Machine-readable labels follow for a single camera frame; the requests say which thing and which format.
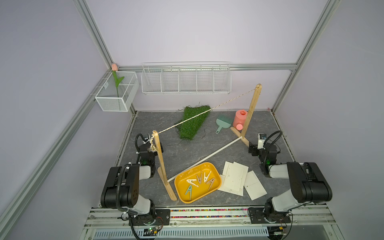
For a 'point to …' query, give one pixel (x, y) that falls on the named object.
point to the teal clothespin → (189, 189)
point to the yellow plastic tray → (197, 182)
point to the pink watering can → (239, 119)
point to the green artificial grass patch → (189, 129)
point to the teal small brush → (224, 121)
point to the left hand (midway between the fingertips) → (152, 143)
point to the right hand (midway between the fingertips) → (257, 140)
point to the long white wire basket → (181, 78)
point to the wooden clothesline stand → (247, 125)
